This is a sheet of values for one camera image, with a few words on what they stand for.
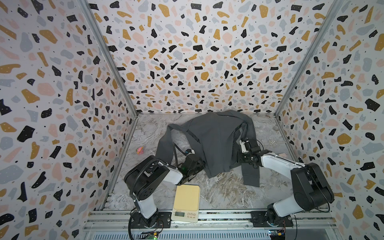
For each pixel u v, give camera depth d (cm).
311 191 45
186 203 76
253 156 69
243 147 80
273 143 106
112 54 87
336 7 72
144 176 49
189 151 89
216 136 93
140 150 95
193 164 74
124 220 75
